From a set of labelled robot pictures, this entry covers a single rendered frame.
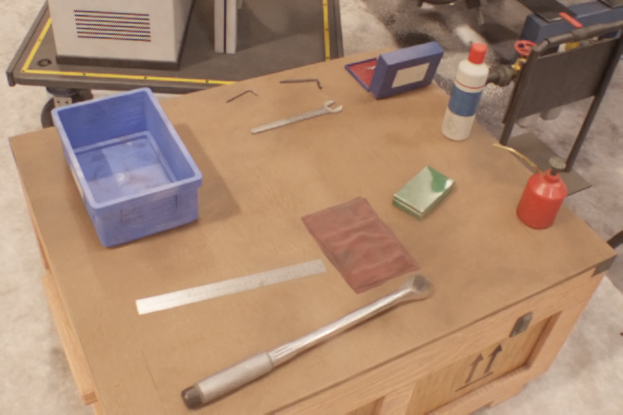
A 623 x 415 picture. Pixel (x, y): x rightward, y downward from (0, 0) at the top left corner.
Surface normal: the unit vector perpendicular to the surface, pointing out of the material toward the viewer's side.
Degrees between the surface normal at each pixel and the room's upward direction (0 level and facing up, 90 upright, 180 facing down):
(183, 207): 90
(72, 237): 0
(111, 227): 90
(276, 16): 0
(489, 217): 0
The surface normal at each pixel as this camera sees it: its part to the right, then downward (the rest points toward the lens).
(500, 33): 0.08, -0.72
